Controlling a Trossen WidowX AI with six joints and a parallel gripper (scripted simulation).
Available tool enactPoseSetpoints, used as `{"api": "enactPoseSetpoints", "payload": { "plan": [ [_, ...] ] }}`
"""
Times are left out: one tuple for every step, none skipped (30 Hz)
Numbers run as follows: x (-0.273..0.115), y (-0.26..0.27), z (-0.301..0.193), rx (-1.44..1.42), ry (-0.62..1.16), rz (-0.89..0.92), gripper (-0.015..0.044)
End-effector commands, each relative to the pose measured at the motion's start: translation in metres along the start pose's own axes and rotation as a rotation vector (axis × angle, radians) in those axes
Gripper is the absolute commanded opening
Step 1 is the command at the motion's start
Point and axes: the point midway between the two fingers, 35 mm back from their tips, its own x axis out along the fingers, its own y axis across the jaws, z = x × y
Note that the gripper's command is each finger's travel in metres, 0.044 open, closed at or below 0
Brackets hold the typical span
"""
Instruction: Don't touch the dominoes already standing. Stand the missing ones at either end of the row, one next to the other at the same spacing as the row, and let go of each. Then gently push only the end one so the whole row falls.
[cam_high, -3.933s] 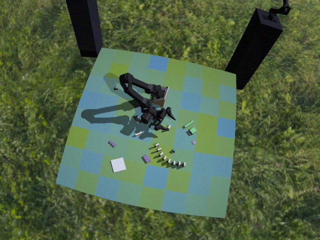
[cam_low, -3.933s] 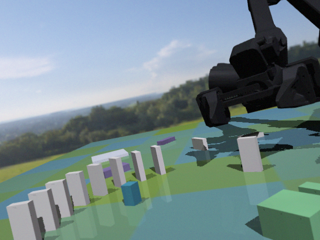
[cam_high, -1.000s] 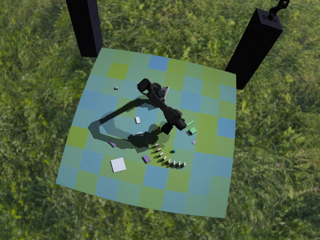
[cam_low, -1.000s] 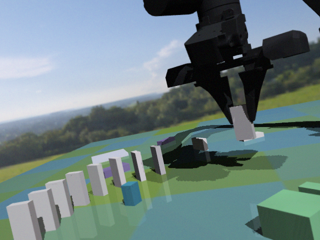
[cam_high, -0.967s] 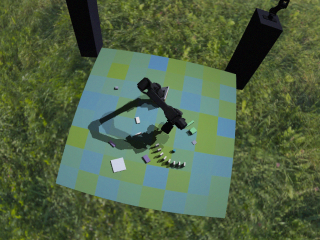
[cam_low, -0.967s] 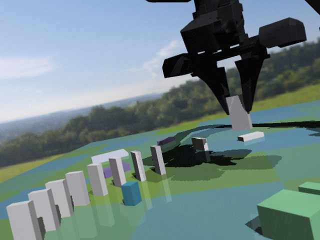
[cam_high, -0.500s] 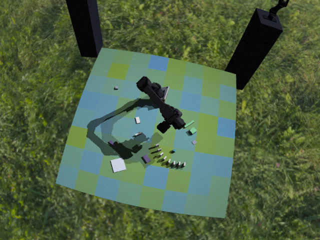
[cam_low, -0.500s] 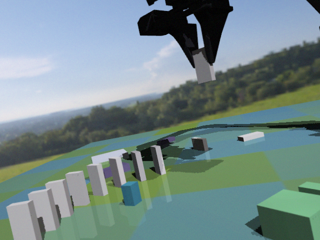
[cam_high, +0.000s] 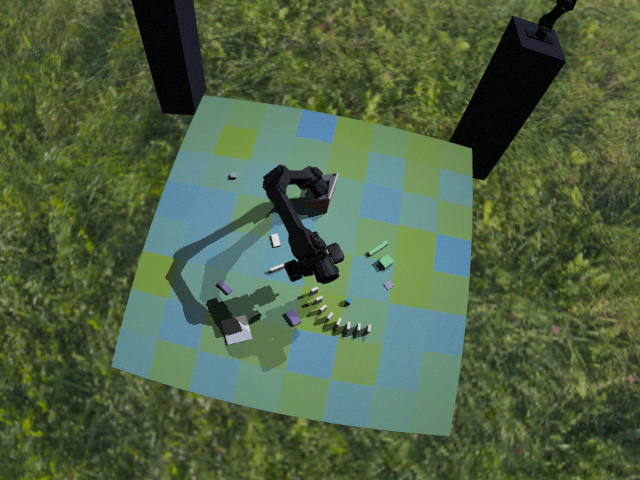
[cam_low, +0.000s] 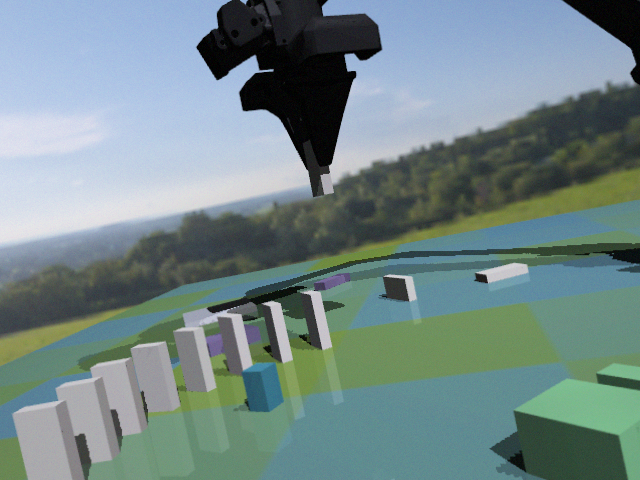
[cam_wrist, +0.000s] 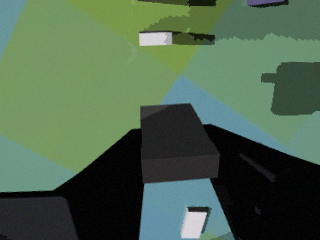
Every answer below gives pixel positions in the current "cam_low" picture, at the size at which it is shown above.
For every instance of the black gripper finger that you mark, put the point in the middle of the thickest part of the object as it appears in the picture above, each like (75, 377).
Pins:
(289, 113)
(322, 100)

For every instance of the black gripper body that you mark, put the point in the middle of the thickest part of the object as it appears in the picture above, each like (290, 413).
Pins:
(318, 45)

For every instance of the blue rectangular block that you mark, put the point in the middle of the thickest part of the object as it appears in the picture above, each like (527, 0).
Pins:
(263, 387)

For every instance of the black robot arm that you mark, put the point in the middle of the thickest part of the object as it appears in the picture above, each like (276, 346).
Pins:
(244, 30)

